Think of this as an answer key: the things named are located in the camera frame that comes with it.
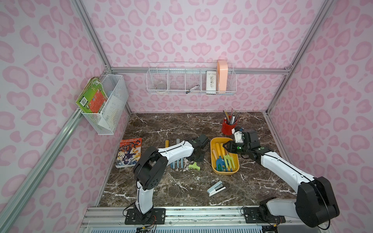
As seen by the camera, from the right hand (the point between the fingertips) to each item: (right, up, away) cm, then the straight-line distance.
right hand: (223, 144), depth 85 cm
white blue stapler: (-5, -23, -5) cm, 25 cm away
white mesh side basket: (-66, +14, -4) cm, 67 cm away
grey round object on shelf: (-39, +37, +11) cm, 55 cm away
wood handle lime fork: (+3, -10, +6) cm, 12 cm away
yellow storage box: (+7, -7, +3) cm, 11 cm away
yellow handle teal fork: (-29, -13, +6) cm, 33 cm away
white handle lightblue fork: (-27, -12, +7) cm, 30 cm away
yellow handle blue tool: (+2, -15, +3) cm, 16 cm away
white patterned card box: (-7, +38, +6) cm, 39 cm away
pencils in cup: (+10, +16, +16) cm, 24 cm away
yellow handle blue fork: (-1, -13, +3) cm, 13 cm away
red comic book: (-60, -7, +10) cm, 61 cm away
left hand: (-14, -8, +7) cm, 18 cm away
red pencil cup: (+5, +9, +14) cm, 18 cm away
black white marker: (-21, +33, +7) cm, 40 cm away
